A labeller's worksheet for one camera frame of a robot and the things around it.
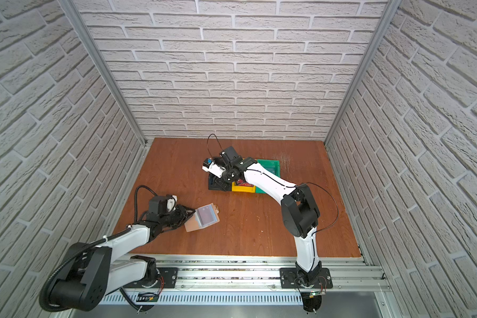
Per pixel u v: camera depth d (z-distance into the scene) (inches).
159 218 27.4
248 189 37.1
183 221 31.2
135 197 29.2
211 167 29.9
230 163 27.0
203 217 35.1
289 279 29.0
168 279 28.6
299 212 19.5
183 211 31.2
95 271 16.6
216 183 29.6
